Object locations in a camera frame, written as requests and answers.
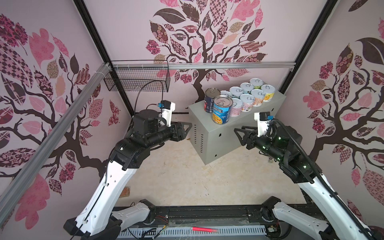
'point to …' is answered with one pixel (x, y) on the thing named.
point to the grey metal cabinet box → (214, 141)
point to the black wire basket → (140, 75)
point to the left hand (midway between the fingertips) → (187, 128)
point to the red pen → (193, 228)
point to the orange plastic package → (125, 192)
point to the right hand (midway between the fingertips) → (240, 127)
